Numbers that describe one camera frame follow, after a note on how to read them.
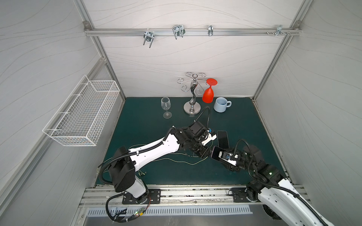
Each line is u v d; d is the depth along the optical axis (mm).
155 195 736
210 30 781
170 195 748
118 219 684
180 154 869
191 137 592
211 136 674
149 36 794
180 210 703
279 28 765
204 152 635
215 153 730
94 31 787
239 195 733
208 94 973
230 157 636
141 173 813
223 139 956
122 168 410
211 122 1080
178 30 765
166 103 987
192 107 1108
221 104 1100
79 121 677
